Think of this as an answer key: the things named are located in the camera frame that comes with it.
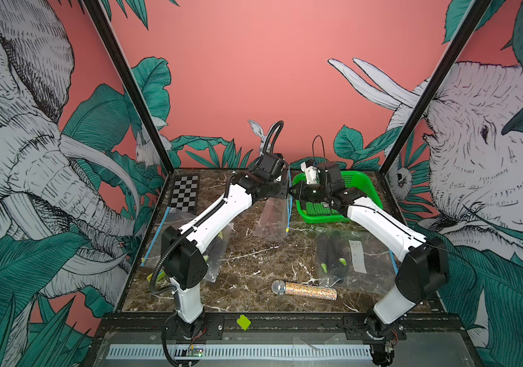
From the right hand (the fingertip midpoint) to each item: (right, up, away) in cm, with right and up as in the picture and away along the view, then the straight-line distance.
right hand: (286, 187), depth 81 cm
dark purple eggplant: (+16, -25, +9) cm, 31 cm away
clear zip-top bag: (-5, -15, +20) cm, 26 cm away
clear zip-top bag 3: (+26, -28, +5) cm, 39 cm away
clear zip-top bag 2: (-28, -27, +8) cm, 40 cm away
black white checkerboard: (-47, -2, +26) cm, 53 cm away
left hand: (0, +1, 0) cm, 1 cm away
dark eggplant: (+22, -26, +7) cm, 35 cm away
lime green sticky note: (-14, -45, -6) cm, 48 cm away
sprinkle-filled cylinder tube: (-2, -35, -3) cm, 35 cm away
